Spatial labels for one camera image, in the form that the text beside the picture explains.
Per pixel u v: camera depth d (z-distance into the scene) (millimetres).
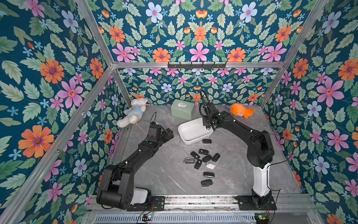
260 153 511
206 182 801
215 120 677
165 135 799
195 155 907
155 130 685
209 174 822
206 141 982
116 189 420
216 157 901
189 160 884
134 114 1053
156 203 746
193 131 1067
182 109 1063
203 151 929
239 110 1106
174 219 764
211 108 732
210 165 862
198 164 870
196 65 921
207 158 885
